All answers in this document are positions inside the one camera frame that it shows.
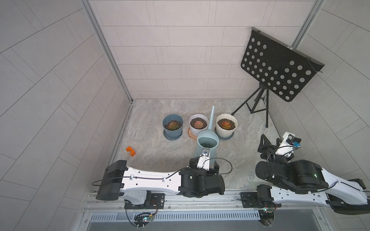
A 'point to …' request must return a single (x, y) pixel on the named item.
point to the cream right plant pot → (226, 124)
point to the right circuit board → (267, 218)
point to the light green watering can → (208, 139)
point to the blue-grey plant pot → (172, 126)
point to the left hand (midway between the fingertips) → (211, 164)
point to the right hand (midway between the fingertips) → (263, 140)
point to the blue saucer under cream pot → (225, 138)
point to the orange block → (130, 149)
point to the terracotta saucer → (191, 135)
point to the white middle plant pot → (198, 123)
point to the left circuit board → (142, 219)
